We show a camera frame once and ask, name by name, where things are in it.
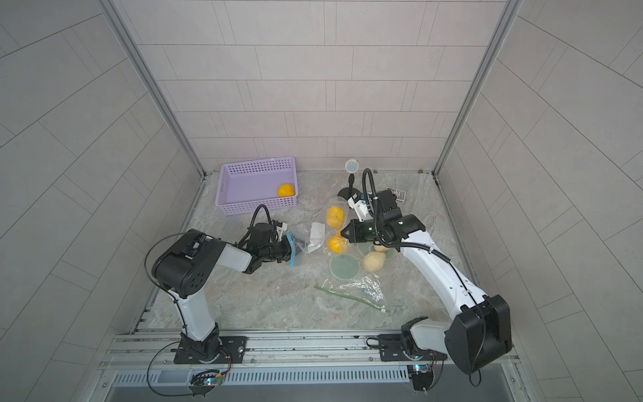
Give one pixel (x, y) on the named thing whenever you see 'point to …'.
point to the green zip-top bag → (347, 276)
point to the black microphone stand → (347, 193)
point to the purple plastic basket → (244, 185)
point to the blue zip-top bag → (321, 239)
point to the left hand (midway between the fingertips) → (308, 246)
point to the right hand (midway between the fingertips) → (341, 233)
